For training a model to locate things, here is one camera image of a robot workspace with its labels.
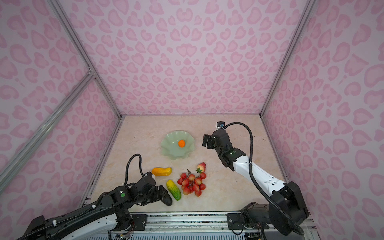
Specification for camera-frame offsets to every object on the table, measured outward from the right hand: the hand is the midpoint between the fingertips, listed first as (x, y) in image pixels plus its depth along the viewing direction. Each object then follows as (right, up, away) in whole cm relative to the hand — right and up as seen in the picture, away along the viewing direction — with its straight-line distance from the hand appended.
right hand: (211, 135), depth 83 cm
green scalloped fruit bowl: (-26, -8, +19) cm, 33 cm away
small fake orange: (-18, -7, +18) cm, 26 cm away
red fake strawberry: (-5, -19, +5) cm, 21 cm away
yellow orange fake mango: (-27, -21, +4) cm, 34 cm away
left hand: (-25, -30, -4) cm, 39 cm away
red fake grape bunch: (-11, -27, +1) cm, 30 cm away
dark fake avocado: (-23, -33, -6) cm, 41 cm away
